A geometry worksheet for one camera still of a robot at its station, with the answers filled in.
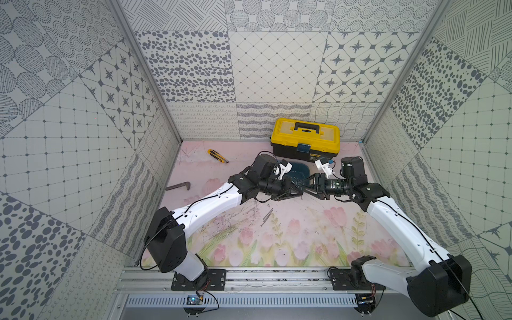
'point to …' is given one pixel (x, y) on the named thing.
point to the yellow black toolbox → (304, 140)
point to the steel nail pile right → (266, 216)
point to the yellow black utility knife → (219, 157)
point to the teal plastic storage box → (300, 171)
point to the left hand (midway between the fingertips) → (305, 189)
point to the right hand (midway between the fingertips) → (301, 189)
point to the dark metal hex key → (187, 183)
